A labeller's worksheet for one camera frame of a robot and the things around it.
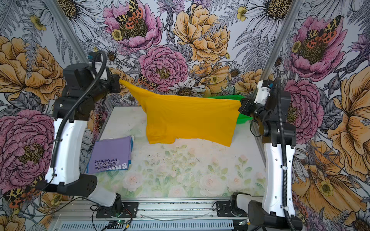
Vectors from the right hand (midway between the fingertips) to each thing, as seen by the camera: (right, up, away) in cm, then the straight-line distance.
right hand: (240, 104), depth 63 cm
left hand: (-52, +10, 0) cm, 53 cm away
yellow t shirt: (-19, -6, +32) cm, 37 cm away
